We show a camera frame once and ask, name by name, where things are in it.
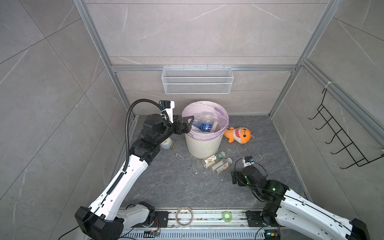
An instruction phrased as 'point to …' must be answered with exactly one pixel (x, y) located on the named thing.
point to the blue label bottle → (204, 121)
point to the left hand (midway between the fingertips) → (186, 113)
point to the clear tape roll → (182, 208)
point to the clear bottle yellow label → (222, 165)
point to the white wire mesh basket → (197, 80)
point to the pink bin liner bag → (221, 117)
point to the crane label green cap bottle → (213, 159)
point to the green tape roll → (227, 216)
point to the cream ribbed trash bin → (204, 141)
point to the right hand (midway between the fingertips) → (238, 171)
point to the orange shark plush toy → (240, 135)
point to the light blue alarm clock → (166, 143)
